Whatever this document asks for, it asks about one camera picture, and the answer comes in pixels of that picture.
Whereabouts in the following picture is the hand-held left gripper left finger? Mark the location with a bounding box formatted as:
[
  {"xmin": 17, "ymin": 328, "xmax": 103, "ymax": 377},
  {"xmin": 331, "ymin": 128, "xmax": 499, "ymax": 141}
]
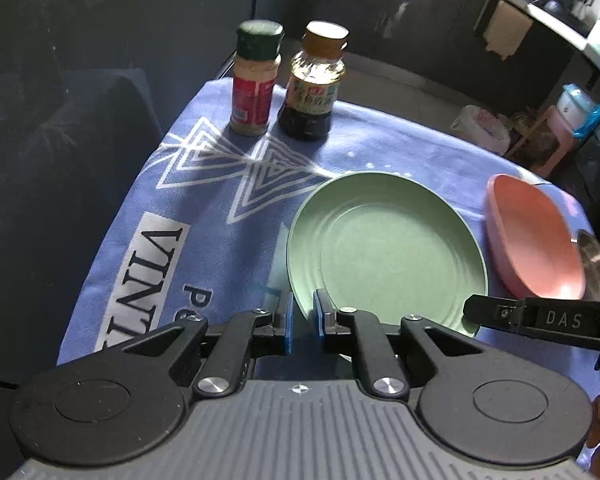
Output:
[{"xmin": 125, "ymin": 291, "xmax": 296, "ymax": 401}]

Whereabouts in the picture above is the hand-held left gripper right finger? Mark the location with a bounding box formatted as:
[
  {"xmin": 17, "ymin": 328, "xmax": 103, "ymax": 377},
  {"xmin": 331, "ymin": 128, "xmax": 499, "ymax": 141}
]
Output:
[{"xmin": 314, "ymin": 288, "xmax": 481, "ymax": 401}]

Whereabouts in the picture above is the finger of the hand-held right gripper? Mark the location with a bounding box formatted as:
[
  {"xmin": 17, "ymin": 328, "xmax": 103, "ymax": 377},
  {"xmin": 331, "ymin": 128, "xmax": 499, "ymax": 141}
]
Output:
[{"xmin": 462, "ymin": 295, "xmax": 526, "ymax": 333}]

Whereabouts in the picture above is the red spice jar green lid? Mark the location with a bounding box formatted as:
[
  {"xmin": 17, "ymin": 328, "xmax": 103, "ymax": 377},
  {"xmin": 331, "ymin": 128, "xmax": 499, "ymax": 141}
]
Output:
[{"xmin": 229, "ymin": 19, "xmax": 285, "ymax": 137}]

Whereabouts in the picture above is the dark soy sauce bottle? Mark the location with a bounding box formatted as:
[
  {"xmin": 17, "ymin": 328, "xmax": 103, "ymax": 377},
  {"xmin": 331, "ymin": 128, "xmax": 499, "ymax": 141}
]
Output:
[{"xmin": 277, "ymin": 21, "xmax": 350, "ymax": 142}]

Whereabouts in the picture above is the green plate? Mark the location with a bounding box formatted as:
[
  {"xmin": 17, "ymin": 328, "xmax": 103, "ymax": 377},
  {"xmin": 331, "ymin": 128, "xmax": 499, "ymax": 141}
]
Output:
[{"xmin": 286, "ymin": 172, "xmax": 489, "ymax": 337}]

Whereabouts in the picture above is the pink stool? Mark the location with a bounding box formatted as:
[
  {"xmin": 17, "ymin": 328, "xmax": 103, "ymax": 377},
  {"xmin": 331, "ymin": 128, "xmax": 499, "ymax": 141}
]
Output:
[{"xmin": 505, "ymin": 105, "xmax": 577, "ymax": 177}]

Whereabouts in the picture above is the small white rice cooker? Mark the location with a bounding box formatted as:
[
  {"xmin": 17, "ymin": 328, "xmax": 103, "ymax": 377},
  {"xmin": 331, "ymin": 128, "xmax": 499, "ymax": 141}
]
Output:
[{"xmin": 556, "ymin": 83, "xmax": 599, "ymax": 132}]

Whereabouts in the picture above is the pink square bowl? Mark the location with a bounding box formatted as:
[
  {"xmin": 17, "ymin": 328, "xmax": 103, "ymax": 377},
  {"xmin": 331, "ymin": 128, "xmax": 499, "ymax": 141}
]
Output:
[{"xmin": 486, "ymin": 174, "xmax": 587, "ymax": 299}]

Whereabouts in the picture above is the white plastic bag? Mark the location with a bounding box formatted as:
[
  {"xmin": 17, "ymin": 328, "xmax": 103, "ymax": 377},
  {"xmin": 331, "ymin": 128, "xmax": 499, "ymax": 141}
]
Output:
[{"xmin": 450, "ymin": 104, "xmax": 512, "ymax": 157}]

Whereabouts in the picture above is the blue patterned tablecloth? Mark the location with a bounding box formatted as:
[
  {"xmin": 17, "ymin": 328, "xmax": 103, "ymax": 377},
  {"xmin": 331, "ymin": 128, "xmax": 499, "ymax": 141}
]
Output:
[{"xmin": 57, "ymin": 77, "xmax": 600, "ymax": 368}]

